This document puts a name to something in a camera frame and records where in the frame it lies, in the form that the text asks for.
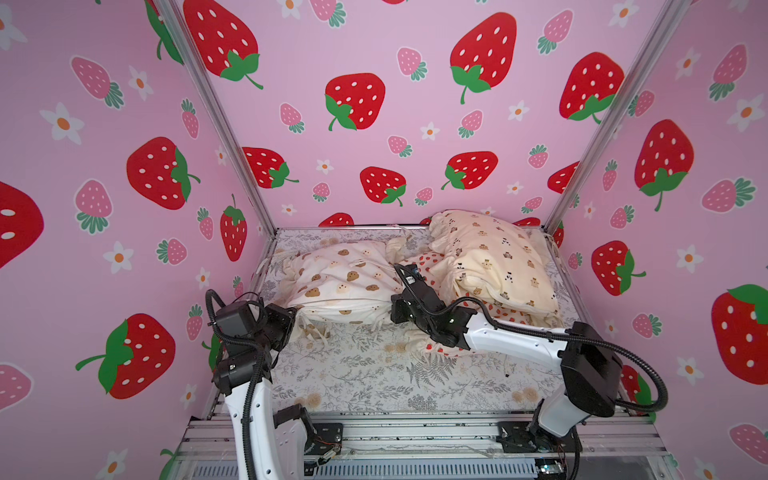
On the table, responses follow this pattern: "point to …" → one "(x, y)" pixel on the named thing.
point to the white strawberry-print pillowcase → (427, 269)
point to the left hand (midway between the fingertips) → (296, 305)
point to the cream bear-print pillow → (497, 264)
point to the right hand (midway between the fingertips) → (386, 301)
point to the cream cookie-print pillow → (349, 282)
